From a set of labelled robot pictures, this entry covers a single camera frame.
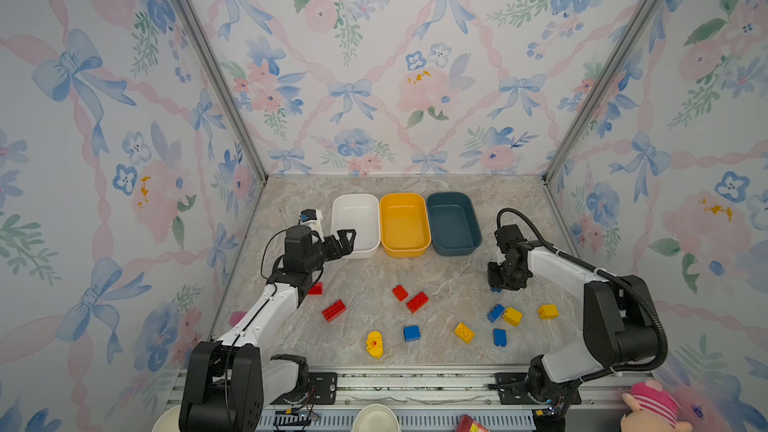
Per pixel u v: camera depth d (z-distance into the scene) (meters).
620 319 0.45
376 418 0.71
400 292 0.90
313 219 0.76
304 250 0.65
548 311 0.84
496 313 0.86
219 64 0.88
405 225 1.04
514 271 0.78
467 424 0.66
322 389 0.75
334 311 0.86
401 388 0.76
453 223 1.12
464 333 0.82
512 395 0.73
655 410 0.66
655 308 0.46
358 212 1.10
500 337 0.82
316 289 0.88
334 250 0.75
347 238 0.77
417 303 0.86
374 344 0.78
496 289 0.90
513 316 0.84
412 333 0.84
